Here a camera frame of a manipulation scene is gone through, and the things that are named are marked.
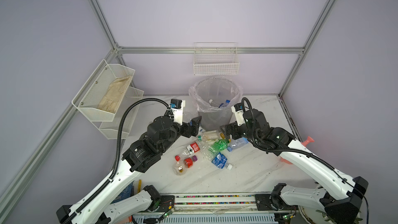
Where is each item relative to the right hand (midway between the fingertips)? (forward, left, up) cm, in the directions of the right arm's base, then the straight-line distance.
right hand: (226, 124), depth 71 cm
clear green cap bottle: (+8, +8, -25) cm, 27 cm away
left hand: (-3, +16, +10) cm, 19 cm away
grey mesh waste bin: (+13, +6, -16) cm, 22 cm away
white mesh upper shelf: (+12, +64, +5) cm, 66 cm away
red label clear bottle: (-2, +18, -21) cm, 28 cm away
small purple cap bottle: (-7, +16, -24) cm, 30 cm away
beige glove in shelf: (+19, +58, +5) cm, 61 cm away
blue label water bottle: (+27, +4, -16) cm, 32 cm away
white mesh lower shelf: (-1, +57, -3) cm, 57 cm away
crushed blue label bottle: (-9, +2, -22) cm, 24 cm away
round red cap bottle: (-14, +24, -20) cm, 34 cm away
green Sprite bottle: (+1, +2, -23) cm, 23 cm away
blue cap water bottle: (+23, -1, -12) cm, 26 cm away
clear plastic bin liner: (+32, +4, -11) cm, 34 cm away
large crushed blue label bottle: (+4, -9, -25) cm, 27 cm away
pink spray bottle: (+2, -48, -17) cm, 51 cm away
